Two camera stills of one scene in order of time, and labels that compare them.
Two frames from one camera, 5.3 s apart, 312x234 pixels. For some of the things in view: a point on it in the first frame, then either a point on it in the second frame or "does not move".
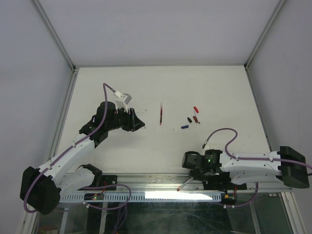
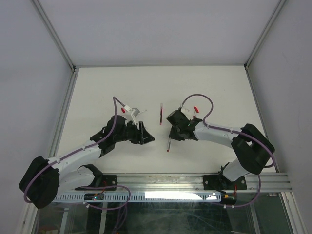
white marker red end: x=183 y=185 -> x=169 y=146
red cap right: x=196 y=109 does not move
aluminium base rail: x=170 y=183 does not move
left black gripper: x=133 y=123 -> x=141 y=136
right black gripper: x=197 y=176 -> x=173 y=136
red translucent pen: x=161 y=113 does not move
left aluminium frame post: x=58 y=41 does not move
